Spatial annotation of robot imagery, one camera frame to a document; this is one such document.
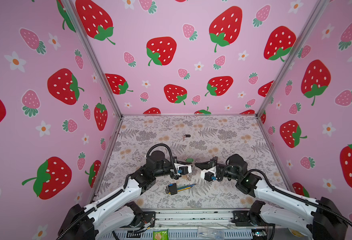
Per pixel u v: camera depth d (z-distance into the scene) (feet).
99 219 1.38
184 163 2.05
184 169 1.88
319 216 1.35
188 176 2.46
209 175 1.88
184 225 2.40
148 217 2.45
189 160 3.14
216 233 2.27
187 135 3.52
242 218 2.41
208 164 2.16
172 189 2.73
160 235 2.25
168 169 2.05
